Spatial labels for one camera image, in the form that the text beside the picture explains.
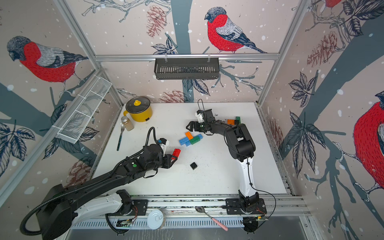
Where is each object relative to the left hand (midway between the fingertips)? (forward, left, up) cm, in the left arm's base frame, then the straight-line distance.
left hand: (178, 156), depth 79 cm
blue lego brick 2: (+20, -13, -11) cm, 26 cm away
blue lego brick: (+14, -1, -9) cm, 17 cm away
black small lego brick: (-1, -8, -10) cm, 13 cm away
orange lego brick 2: (+18, -5, -9) cm, 21 cm away
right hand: (+26, -7, -9) cm, 28 cm away
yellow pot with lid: (+37, +31, -2) cm, 48 cm away
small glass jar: (+26, +38, -5) cm, 46 cm away
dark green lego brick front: (+15, -9, -9) cm, 20 cm away
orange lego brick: (+31, -35, -10) cm, 48 cm away
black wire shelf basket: (+59, -5, +16) cm, 61 cm away
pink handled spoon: (-23, -13, -13) cm, 29 cm away
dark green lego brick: (+33, -41, -9) cm, 53 cm away
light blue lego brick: (+13, -5, -11) cm, 18 cm away
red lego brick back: (+2, +1, -1) cm, 3 cm away
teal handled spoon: (+27, +44, -12) cm, 53 cm away
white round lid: (-28, +9, -6) cm, 30 cm away
